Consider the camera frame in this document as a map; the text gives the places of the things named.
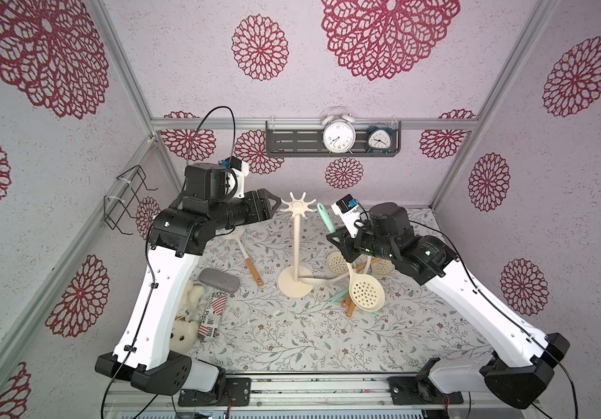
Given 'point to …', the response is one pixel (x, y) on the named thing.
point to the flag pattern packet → (209, 326)
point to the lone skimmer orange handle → (237, 235)
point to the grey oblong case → (219, 279)
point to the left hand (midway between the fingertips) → (269, 206)
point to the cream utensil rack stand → (288, 281)
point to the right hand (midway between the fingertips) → (330, 231)
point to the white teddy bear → (184, 332)
